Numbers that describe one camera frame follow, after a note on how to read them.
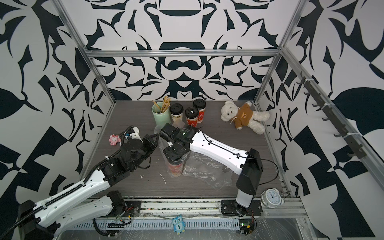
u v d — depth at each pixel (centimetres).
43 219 40
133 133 65
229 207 74
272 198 74
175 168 76
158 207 76
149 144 63
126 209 73
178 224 69
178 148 50
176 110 92
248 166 42
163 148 72
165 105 92
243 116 102
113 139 95
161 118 99
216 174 80
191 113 91
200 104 96
